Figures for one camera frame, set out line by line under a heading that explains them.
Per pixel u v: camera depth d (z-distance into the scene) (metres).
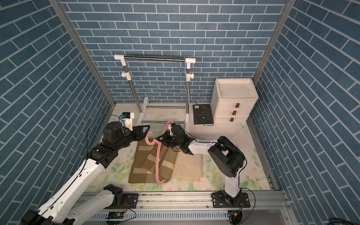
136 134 0.63
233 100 0.91
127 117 0.64
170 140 0.77
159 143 0.82
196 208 0.72
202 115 1.10
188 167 0.85
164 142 0.77
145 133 0.69
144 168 0.82
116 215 0.72
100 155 0.51
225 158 0.51
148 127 0.72
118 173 0.83
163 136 0.84
